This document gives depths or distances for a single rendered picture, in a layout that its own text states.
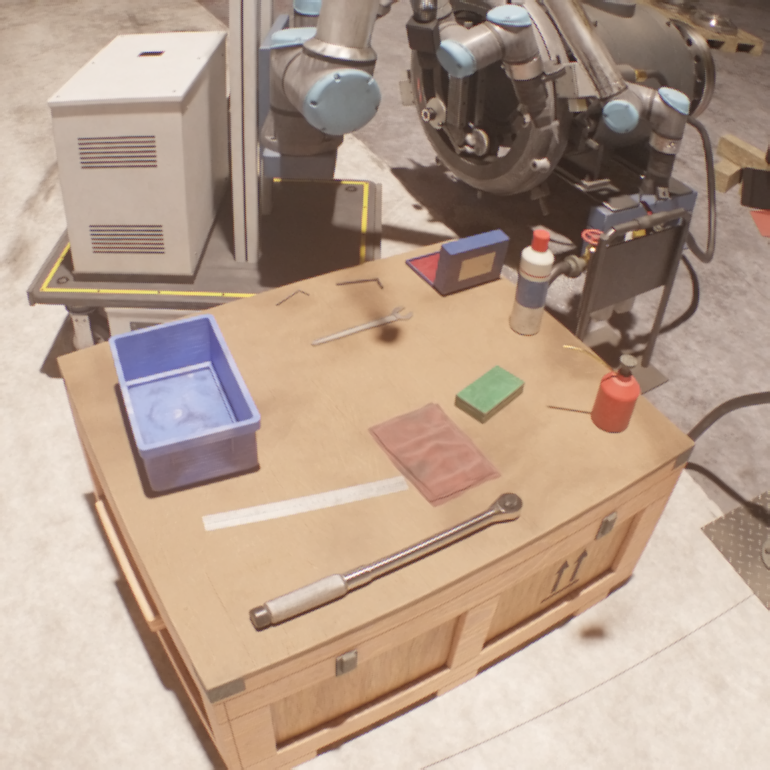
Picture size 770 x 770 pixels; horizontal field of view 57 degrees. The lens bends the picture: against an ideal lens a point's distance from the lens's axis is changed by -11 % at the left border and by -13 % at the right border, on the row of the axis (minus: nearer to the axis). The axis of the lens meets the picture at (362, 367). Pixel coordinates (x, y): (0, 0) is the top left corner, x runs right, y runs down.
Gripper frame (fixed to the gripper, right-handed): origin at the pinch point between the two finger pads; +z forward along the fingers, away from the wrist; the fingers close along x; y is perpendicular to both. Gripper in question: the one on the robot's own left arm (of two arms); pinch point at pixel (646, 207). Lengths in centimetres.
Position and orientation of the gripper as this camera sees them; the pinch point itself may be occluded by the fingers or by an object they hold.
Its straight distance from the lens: 228.7
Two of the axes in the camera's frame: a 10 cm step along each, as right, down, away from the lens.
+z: -0.4, 7.7, 6.4
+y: 0.3, 6.4, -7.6
